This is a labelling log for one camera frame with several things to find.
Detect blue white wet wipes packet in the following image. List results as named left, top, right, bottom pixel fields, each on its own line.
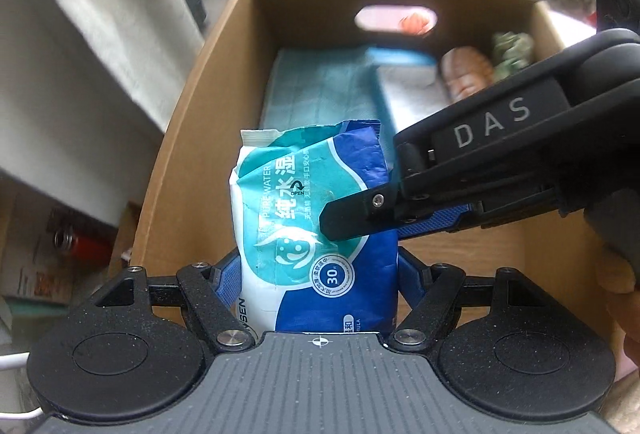
left=227, top=120, right=401, bottom=335

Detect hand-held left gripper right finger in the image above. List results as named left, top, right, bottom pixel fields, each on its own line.
left=387, top=248, right=543, bottom=350

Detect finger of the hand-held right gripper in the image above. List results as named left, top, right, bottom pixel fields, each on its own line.
left=397, top=204, right=483, bottom=240
left=319, top=184, right=401, bottom=242

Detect brown cardboard box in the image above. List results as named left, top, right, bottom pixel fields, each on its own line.
left=127, top=0, right=621, bottom=340

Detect teal packet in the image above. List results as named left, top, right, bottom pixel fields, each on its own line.
left=260, top=46, right=436, bottom=135

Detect white curtain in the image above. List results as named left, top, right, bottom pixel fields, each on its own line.
left=0, top=0, right=208, bottom=240

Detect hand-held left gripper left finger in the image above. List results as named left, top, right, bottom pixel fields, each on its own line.
left=95, top=250, right=256, bottom=349

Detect person's right hand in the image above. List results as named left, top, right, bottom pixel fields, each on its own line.
left=597, top=254, right=640, bottom=365

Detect red can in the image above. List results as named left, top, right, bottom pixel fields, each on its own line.
left=52, top=224, right=111, bottom=260

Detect blue white carton box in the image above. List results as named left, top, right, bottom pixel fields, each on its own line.
left=372, top=61, right=453, bottom=130

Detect white cable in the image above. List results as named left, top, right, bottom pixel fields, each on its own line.
left=0, top=351, right=46, bottom=422

